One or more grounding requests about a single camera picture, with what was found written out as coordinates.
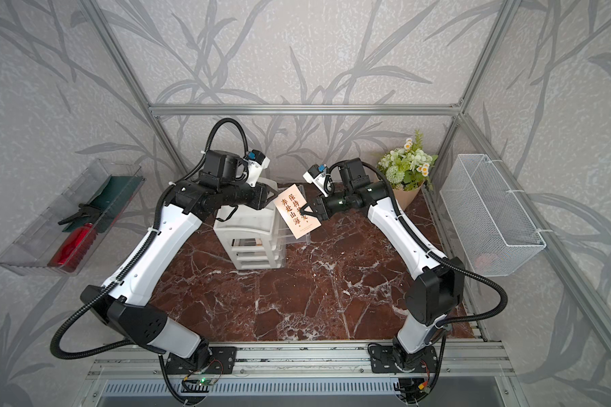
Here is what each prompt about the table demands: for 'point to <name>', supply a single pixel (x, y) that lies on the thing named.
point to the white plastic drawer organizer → (250, 236)
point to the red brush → (75, 248)
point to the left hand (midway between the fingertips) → (273, 191)
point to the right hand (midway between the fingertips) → (303, 209)
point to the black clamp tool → (85, 211)
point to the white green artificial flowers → (408, 169)
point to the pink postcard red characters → (290, 203)
